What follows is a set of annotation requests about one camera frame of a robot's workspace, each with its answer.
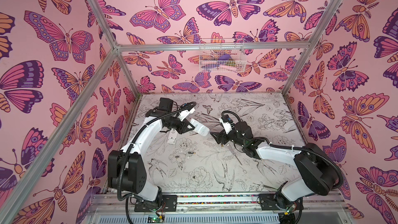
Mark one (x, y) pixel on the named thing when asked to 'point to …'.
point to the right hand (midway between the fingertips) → (216, 126)
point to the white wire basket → (222, 55)
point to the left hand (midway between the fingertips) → (192, 125)
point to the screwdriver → (234, 152)
